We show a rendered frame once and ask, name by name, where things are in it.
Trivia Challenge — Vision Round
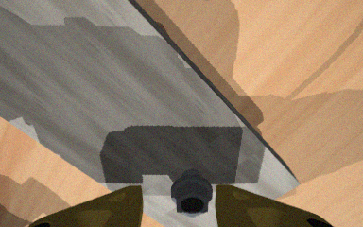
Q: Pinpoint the grey threaded bolt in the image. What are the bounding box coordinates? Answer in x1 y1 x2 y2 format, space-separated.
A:
182 168 199 176

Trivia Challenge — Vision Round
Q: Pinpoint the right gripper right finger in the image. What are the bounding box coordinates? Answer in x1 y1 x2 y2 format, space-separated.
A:
215 184 331 227

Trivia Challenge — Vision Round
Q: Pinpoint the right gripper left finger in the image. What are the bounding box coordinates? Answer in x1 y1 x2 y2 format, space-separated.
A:
28 185 144 227

